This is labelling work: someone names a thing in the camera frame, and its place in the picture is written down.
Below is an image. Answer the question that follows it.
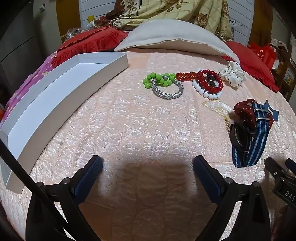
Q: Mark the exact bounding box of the white shallow box tray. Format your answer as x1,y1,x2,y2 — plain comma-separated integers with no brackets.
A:
0,51,128,194

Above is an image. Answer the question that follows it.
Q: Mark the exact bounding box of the clear plastic bag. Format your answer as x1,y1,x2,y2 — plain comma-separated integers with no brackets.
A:
66,27,93,42

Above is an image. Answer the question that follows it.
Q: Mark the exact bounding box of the white slatted headboard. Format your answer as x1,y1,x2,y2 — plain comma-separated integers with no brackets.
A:
79,0,255,45

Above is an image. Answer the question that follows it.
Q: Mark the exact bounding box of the blue striped watch strap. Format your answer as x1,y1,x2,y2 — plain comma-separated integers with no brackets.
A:
232,102,272,168

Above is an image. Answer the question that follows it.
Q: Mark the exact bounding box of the wooden shelf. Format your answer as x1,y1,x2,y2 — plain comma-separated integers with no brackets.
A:
269,32,296,102

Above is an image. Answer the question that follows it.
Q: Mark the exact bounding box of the pink floral bed sheet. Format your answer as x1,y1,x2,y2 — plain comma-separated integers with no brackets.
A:
0,52,58,123

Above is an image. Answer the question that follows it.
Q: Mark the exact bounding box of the clear fan hairpin gold tassel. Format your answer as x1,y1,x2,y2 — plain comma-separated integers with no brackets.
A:
202,100,235,127

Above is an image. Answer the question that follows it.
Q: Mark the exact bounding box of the white polka dot scrunchie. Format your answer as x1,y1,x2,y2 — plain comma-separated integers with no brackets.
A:
218,61,247,89

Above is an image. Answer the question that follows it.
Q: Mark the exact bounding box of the blue hair claw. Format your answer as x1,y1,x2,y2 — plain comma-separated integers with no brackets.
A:
264,100,279,121

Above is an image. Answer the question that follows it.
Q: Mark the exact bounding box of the cream floral blanket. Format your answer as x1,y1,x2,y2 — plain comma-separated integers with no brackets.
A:
92,0,233,42

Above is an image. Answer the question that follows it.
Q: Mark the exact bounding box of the beige pillow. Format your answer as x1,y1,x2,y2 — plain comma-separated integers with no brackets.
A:
114,20,240,63

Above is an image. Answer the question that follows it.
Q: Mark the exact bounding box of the red ruffled pillow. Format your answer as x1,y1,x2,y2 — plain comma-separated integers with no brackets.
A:
221,41,280,93
51,26,129,68

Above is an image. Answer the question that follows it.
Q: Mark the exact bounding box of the dark brown bead bracelet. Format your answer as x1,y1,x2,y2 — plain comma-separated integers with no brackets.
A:
206,73,221,87

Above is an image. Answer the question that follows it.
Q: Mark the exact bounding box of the red printed shopping bag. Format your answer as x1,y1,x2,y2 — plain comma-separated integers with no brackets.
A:
248,42,278,69

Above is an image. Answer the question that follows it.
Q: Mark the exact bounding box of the black watch band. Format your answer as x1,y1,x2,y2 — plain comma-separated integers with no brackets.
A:
229,122,255,152

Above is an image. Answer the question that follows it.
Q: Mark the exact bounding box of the white bead bracelet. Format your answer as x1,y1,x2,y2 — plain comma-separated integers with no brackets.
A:
192,68,223,100

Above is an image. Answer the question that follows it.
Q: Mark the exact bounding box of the silver woven bangle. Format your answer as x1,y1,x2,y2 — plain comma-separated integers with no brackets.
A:
151,75,185,98

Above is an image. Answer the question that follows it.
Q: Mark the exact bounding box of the green bead bracelet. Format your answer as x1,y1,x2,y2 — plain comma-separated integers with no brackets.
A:
143,72,176,89

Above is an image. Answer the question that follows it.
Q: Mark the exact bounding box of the red bead bracelet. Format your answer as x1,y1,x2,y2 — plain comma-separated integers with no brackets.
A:
197,70,224,94

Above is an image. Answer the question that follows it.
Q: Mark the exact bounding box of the brown wooden door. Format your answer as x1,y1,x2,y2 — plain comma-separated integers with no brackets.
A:
55,0,82,43

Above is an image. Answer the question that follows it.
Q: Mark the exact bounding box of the peach quilted bedspread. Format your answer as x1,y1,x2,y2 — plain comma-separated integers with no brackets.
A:
0,50,296,241

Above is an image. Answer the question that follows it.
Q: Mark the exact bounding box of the orange-red bead bracelet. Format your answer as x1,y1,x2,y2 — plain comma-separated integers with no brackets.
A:
176,71,199,82

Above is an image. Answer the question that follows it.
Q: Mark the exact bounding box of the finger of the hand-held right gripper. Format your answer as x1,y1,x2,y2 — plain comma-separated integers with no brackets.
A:
285,158,296,178
264,157,285,184

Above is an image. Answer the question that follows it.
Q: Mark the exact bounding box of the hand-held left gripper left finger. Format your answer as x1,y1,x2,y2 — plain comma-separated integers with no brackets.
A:
25,155,104,241

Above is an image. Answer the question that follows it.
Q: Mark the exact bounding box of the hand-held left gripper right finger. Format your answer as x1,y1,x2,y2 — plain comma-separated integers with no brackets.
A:
193,155,272,241

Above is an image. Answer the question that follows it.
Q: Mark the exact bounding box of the grey refrigerator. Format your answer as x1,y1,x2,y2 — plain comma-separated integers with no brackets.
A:
0,0,63,100

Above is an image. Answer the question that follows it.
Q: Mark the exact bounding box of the dark red dotted scrunchie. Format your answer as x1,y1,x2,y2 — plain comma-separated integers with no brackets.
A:
233,98,275,129

